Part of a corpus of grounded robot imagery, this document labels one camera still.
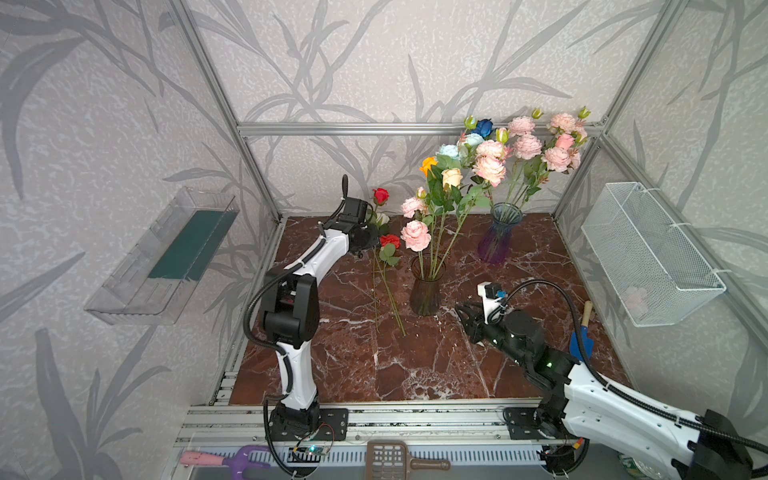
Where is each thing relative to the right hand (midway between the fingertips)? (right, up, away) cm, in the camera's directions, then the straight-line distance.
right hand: (460, 297), depth 77 cm
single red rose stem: (-23, +29, +22) cm, 43 cm away
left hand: (-23, +19, +19) cm, 35 cm away
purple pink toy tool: (-53, -37, -8) cm, 65 cm away
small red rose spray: (-20, +10, +28) cm, 36 cm away
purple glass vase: (+17, +13, +25) cm, 33 cm away
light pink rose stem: (-12, +16, -6) cm, 21 cm away
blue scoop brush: (+39, -16, +10) cm, 43 cm away
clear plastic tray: (-69, +6, -13) cm, 71 cm away
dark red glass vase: (-8, +7, +7) cm, 13 cm away
